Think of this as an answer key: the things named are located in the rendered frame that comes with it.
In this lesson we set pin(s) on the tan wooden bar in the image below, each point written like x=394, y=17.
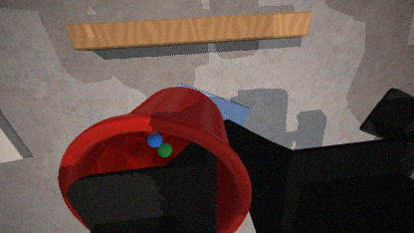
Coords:
x=188, y=31

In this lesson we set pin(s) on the green marble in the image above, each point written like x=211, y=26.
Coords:
x=165, y=149

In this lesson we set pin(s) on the red cup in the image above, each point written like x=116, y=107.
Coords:
x=180, y=115

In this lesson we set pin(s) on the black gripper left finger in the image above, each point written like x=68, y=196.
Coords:
x=186, y=186

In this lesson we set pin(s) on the blue marble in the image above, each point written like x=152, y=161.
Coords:
x=155, y=140

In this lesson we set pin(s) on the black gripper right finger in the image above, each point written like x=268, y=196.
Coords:
x=278, y=173

